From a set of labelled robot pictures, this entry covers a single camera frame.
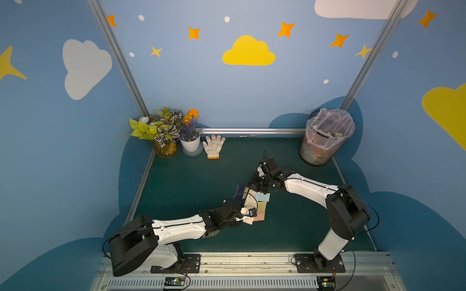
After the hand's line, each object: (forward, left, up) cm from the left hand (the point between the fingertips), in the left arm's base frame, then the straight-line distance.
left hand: (240, 202), depth 84 cm
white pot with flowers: (+33, +27, +11) cm, 44 cm away
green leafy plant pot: (+31, +40, +17) cm, 53 cm away
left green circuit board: (-31, +26, -9) cm, 41 cm away
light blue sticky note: (+5, -11, -5) cm, 13 cm away
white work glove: (+42, +18, -8) cm, 46 cm away
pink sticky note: (-5, -10, -4) cm, 12 cm away
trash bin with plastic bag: (+44, -51, +6) cm, 67 cm away
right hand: (+10, -3, +1) cm, 10 cm away
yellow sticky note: (+1, -11, -6) cm, 12 cm away
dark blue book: (+6, +1, -6) cm, 9 cm away
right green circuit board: (-30, -36, -9) cm, 47 cm away
